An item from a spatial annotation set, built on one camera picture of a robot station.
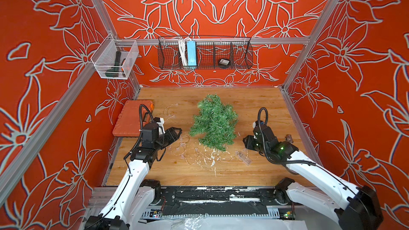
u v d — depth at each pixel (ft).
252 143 2.34
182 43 2.87
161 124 2.41
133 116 3.42
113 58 2.96
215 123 2.19
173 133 2.34
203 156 2.82
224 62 3.14
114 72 2.59
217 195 2.44
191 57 2.95
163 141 2.12
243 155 2.80
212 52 3.13
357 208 1.24
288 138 2.96
